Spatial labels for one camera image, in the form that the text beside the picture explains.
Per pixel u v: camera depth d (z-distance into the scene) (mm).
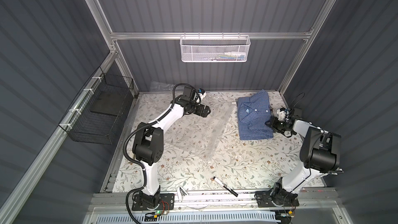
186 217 707
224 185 775
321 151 488
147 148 510
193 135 965
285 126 743
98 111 738
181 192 756
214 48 1236
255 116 991
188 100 738
